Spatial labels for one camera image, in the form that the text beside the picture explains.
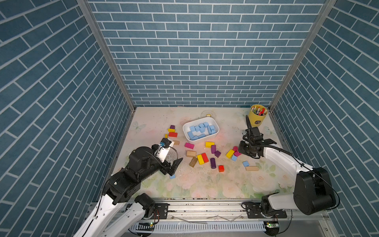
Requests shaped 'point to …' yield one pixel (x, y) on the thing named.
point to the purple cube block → (172, 127)
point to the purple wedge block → (213, 149)
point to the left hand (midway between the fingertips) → (178, 153)
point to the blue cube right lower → (246, 163)
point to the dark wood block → (193, 161)
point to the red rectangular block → (172, 134)
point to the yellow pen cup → (257, 113)
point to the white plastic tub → (201, 129)
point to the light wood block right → (251, 168)
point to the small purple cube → (217, 153)
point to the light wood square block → (191, 153)
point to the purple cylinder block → (213, 163)
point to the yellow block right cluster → (230, 153)
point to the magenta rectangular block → (189, 145)
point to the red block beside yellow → (205, 157)
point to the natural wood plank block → (176, 142)
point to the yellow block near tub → (209, 144)
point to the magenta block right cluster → (237, 153)
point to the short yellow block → (171, 130)
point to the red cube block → (221, 168)
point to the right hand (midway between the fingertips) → (241, 149)
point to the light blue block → (211, 129)
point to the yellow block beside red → (201, 160)
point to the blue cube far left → (172, 177)
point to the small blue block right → (234, 158)
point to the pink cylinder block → (235, 148)
